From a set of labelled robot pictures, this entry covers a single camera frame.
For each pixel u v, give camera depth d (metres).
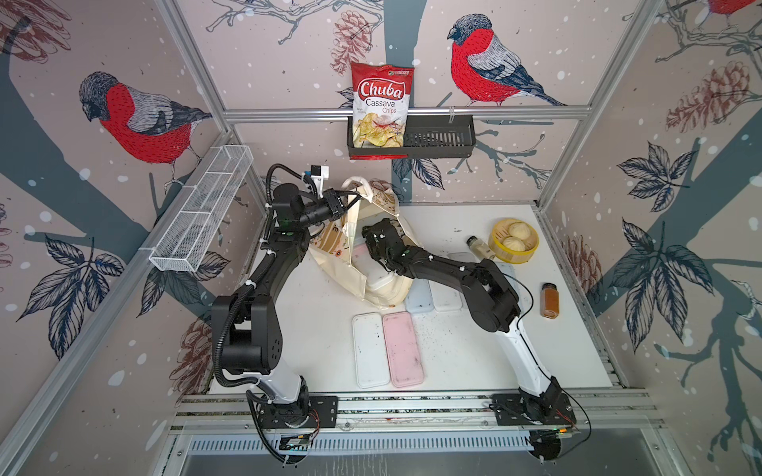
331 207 0.70
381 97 0.83
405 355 0.81
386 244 0.77
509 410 0.73
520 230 1.04
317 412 0.73
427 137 1.07
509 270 0.98
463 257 1.06
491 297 0.58
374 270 0.91
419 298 0.92
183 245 0.70
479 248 1.03
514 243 1.01
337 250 0.83
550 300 0.92
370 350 0.82
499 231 1.10
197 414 0.75
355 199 0.76
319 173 0.73
